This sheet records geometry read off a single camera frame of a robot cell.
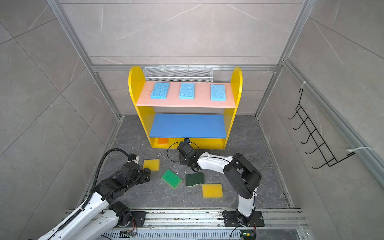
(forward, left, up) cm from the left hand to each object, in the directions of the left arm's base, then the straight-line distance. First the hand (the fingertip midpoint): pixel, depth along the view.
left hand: (145, 169), depth 80 cm
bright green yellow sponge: (-2, -13, -9) cm, 16 cm away
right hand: (+11, -21, -7) cm, 24 cm away
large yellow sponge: (-10, -37, -9) cm, 39 cm away
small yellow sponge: (+7, -2, -10) cm, 12 cm away
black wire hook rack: (+3, -83, +22) cm, 86 cm away
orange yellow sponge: (+24, -6, -9) cm, 26 cm away
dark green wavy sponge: (-2, -27, -11) cm, 29 cm away
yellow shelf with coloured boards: (+57, -19, -11) cm, 61 cm away
